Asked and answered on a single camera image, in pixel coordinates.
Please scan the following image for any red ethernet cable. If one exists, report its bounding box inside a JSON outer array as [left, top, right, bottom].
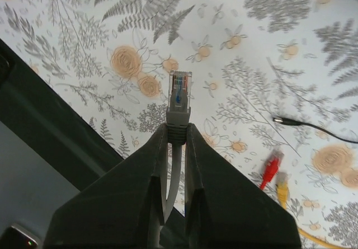
[[259, 148, 285, 191]]

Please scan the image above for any floral patterned table mat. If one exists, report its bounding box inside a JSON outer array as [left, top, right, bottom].
[[1, 0, 357, 248]]

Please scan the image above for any grey ethernet cable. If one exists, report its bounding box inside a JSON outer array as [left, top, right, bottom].
[[158, 69, 194, 249]]

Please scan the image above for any yellow ethernet cable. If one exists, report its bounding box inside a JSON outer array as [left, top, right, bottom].
[[275, 173, 336, 249]]

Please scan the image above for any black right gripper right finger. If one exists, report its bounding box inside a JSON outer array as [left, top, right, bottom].
[[185, 123, 302, 248]]

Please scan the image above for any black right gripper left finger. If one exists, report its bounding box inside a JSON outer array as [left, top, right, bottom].
[[43, 125, 168, 248]]

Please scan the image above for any thin black power cable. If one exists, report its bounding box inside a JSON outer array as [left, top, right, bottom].
[[272, 116, 358, 144]]

